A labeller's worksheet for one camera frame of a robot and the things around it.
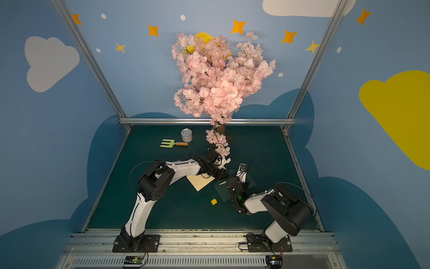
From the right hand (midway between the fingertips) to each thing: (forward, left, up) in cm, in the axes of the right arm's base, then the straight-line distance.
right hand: (240, 171), depth 92 cm
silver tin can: (+26, +36, -1) cm, 44 cm away
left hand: (0, +6, -5) cm, 8 cm away
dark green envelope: (-8, +10, -8) cm, 14 cm away
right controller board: (-40, -15, -9) cm, 43 cm away
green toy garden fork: (+22, +46, -6) cm, 52 cm away
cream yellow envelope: (-4, +23, -7) cm, 24 cm away
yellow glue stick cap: (-16, +14, -5) cm, 22 cm away
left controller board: (-44, +47, -7) cm, 65 cm away
